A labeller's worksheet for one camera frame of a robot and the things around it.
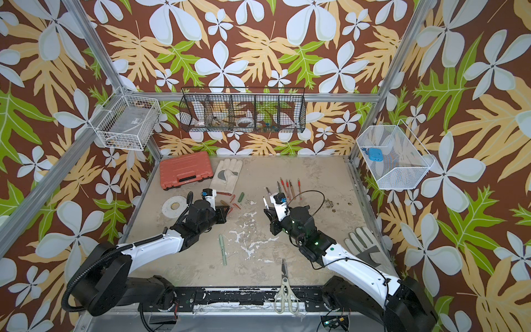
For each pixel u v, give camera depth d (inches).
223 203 39.0
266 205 29.5
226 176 43.5
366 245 34.2
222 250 33.8
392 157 33.0
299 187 42.3
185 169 42.8
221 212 30.2
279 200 25.6
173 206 38.9
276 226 26.7
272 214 27.3
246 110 38.8
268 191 41.2
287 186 42.4
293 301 29.5
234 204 39.8
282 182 42.5
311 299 28.9
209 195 30.7
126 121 33.8
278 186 42.4
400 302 15.8
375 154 33.8
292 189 42.1
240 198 40.0
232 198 40.2
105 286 16.4
